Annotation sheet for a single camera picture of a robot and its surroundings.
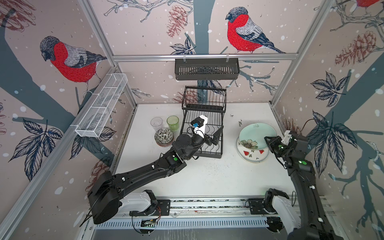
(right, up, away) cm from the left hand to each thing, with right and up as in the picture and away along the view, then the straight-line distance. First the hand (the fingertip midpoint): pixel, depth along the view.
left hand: (214, 122), depth 64 cm
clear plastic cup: (-36, -2, +42) cm, 56 cm away
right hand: (+29, -9, +14) cm, 33 cm away
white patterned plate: (+26, -22, +26) cm, 43 cm away
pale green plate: (+25, -9, +22) cm, 35 cm away
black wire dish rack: (+4, +14, +54) cm, 56 cm away
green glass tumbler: (-25, -2, +42) cm, 49 cm away
